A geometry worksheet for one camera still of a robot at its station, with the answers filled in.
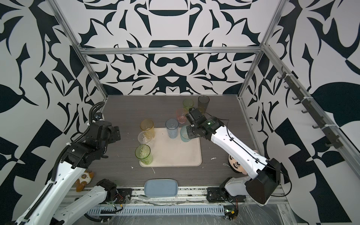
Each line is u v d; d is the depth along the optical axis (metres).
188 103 1.12
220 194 0.67
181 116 1.05
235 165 0.78
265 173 0.39
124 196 0.74
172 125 0.95
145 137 0.89
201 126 0.52
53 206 0.40
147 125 0.87
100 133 0.51
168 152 0.90
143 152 0.88
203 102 0.99
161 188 0.75
